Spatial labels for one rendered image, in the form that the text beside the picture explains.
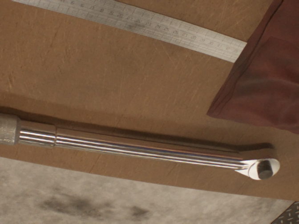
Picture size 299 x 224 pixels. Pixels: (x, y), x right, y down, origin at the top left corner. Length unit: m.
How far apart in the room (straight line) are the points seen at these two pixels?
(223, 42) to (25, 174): 0.99
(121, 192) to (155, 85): 0.98
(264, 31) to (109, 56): 0.16
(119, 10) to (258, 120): 0.22
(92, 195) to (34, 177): 0.17
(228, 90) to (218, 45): 0.07
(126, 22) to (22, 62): 0.11
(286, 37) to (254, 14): 0.04
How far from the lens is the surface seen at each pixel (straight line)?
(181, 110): 0.71
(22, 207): 1.68
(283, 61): 0.66
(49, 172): 1.55
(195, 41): 0.64
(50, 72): 0.65
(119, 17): 0.60
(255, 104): 0.70
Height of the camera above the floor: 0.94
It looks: 42 degrees down
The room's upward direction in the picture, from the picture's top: 171 degrees clockwise
